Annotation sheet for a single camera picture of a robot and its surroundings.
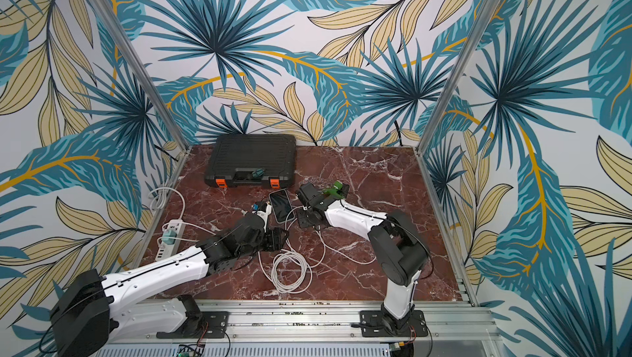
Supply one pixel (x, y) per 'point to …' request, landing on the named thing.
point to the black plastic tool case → (253, 161)
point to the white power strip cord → (180, 215)
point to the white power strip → (165, 250)
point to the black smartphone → (281, 205)
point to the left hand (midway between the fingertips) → (281, 236)
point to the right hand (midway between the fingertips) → (290, 228)
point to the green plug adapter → (169, 234)
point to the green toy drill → (333, 192)
